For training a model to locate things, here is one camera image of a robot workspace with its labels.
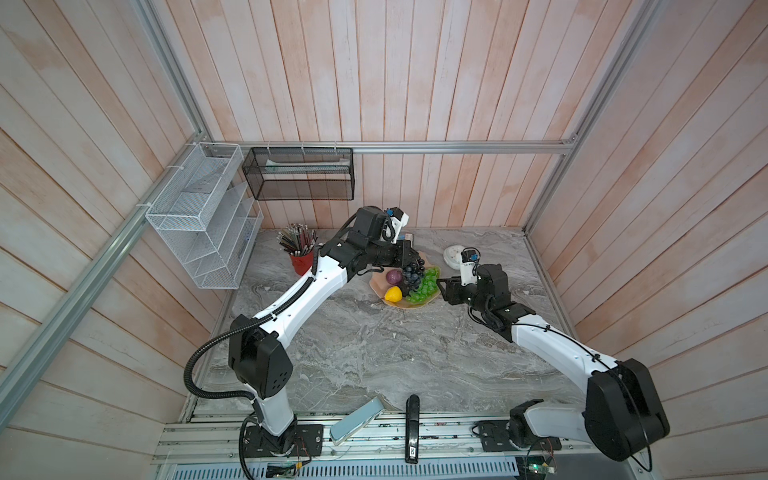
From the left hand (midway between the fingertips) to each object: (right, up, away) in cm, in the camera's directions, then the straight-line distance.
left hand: (418, 260), depth 75 cm
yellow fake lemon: (-5, -11, +20) cm, 24 cm away
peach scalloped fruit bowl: (-10, -8, +26) cm, 29 cm away
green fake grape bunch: (+6, -8, +18) cm, 20 cm away
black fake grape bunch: (-1, -4, +5) cm, 6 cm away
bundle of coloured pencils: (-38, +7, +23) cm, 45 cm away
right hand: (+9, -5, +11) cm, 15 cm away
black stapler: (-2, -42, -3) cm, 42 cm away
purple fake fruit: (-5, -6, +25) cm, 26 cm away
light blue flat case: (-16, -40, -2) cm, 43 cm away
